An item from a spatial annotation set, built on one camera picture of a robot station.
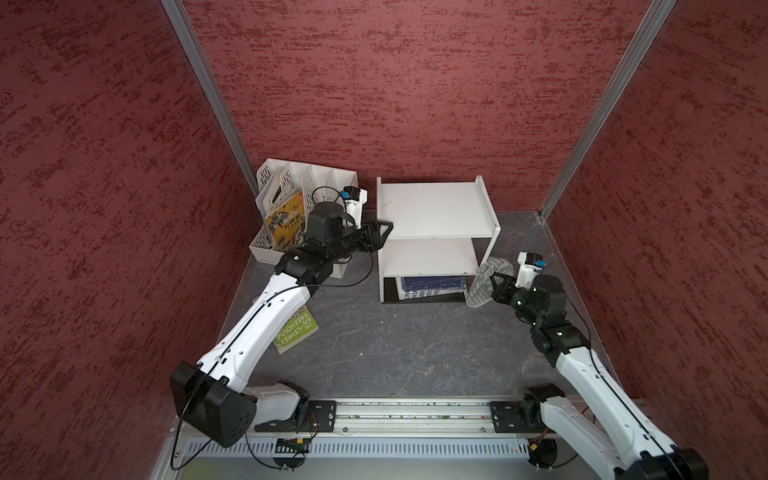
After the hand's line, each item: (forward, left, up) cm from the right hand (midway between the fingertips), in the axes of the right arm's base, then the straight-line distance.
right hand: (487, 278), depth 81 cm
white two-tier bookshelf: (+3, +16, +17) cm, 24 cm away
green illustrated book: (-7, +55, -14) cm, 57 cm away
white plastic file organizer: (+33, +63, +9) cm, 71 cm away
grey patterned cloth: (-1, +1, -4) cm, 4 cm away
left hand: (+5, +29, +16) cm, 33 cm away
